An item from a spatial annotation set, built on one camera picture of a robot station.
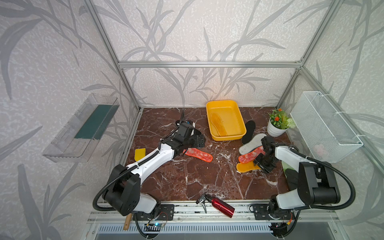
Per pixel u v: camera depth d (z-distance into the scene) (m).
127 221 0.69
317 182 0.44
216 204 0.73
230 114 1.16
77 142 0.63
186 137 0.67
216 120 1.12
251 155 0.93
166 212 0.73
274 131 0.98
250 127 1.09
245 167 0.89
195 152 0.95
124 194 0.42
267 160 0.75
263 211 0.73
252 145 0.99
